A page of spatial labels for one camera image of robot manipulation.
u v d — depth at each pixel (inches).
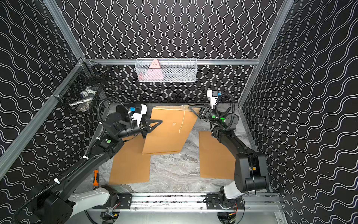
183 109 24.8
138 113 21.9
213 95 24.3
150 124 23.9
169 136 27.5
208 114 24.3
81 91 33.6
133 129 23.3
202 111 24.3
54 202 14.7
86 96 33.7
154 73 34.7
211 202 28.9
